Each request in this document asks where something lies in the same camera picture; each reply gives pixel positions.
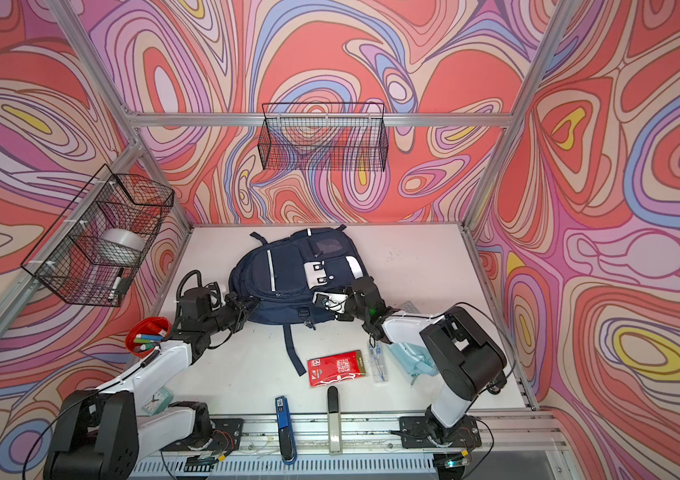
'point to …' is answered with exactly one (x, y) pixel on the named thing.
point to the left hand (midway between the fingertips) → (263, 301)
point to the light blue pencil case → (412, 360)
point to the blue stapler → (288, 450)
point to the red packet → (327, 369)
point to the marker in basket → (115, 285)
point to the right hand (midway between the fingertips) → (331, 297)
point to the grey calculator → (409, 307)
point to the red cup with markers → (144, 335)
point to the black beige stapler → (334, 428)
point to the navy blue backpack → (285, 274)
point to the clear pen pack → (379, 363)
